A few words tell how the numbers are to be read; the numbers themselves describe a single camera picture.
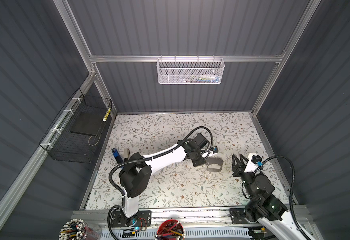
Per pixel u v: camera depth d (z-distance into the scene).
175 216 0.89
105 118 0.80
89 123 0.75
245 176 0.65
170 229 0.63
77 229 0.56
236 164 0.69
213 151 0.74
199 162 0.75
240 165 0.65
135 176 0.50
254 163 0.61
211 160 0.91
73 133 0.73
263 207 0.56
